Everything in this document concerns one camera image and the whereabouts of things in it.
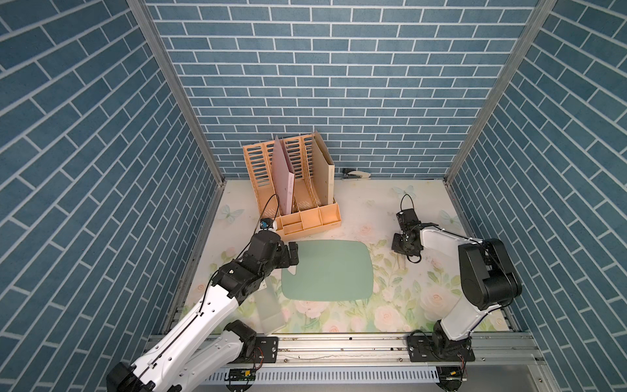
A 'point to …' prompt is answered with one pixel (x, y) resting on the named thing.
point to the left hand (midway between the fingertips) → (292, 248)
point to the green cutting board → (330, 270)
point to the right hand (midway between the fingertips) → (399, 247)
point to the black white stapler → (353, 174)
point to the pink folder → (285, 178)
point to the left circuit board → (240, 380)
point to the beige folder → (323, 172)
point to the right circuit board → (450, 377)
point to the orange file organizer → (309, 214)
